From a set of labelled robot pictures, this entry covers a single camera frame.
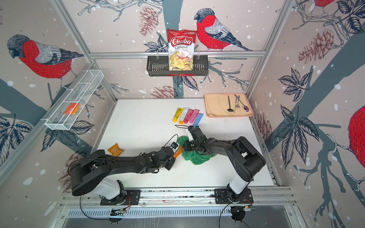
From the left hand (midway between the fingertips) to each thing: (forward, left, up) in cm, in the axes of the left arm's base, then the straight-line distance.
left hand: (176, 156), depth 87 cm
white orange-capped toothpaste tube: (+37, -5, 0) cm, 37 cm away
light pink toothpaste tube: (+32, -12, 0) cm, 34 cm away
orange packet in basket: (+11, +49, +34) cm, 61 cm away
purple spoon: (+42, -55, -1) cm, 69 cm away
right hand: (+8, -5, 0) cm, 9 cm away
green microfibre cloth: (-1, -12, +1) cm, 12 cm away
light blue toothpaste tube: (+29, -15, -1) cm, 33 cm away
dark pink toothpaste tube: (+35, -8, -1) cm, 36 cm away
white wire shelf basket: (+11, +55, +30) cm, 64 cm away
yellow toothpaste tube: (+34, +1, -1) cm, 34 cm away
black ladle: (+40, -42, -2) cm, 58 cm away
